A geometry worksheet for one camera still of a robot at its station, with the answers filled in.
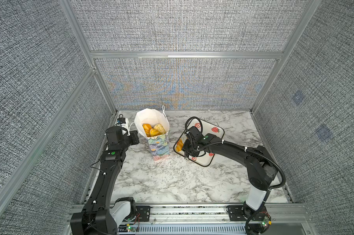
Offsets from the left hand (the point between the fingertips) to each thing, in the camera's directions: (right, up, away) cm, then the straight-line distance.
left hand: (137, 131), depth 80 cm
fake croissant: (+11, +2, +12) cm, 16 cm away
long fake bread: (+3, +2, +12) cm, 12 cm away
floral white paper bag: (+12, -8, -2) cm, 15 cm away
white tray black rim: (+40, -19, +13) cm, 46 cm away
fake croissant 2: (+8, -1, +5) cm, 10 cm away
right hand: (+25, -12, +8) cm, 29 cm away
